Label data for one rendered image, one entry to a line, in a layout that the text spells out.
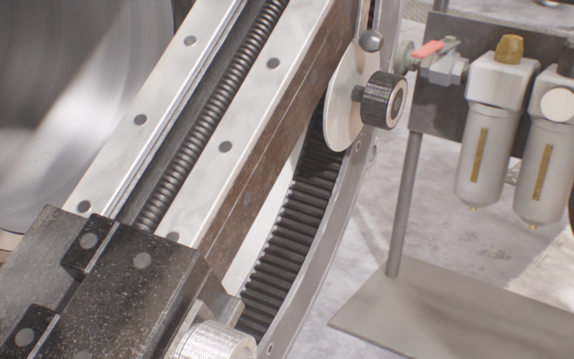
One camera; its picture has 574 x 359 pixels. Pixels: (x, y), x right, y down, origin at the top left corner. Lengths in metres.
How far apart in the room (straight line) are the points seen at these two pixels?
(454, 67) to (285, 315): 0.65
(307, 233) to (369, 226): 0.95
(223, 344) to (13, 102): 0.44
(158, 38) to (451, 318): 0.91
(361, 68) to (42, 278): 0.36
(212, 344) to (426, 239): 1.34
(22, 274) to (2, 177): 0.21
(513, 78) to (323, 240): 0.55
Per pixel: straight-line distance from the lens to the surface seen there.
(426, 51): 1.28
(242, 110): 0.64
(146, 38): 0.80
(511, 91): 1.34
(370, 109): 0.78
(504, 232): 1.90
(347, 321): 1.49
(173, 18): 0.77
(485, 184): 1.41
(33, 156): 0.82
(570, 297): 1.73
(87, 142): 0.81
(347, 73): 0.78
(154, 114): 0.66
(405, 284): 1.62
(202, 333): 0.50
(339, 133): 0.80
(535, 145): 1.37
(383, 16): 0.85
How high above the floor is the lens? 0.83
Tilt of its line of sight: 25 degrees down
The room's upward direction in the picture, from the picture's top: 7 degrees clockwise
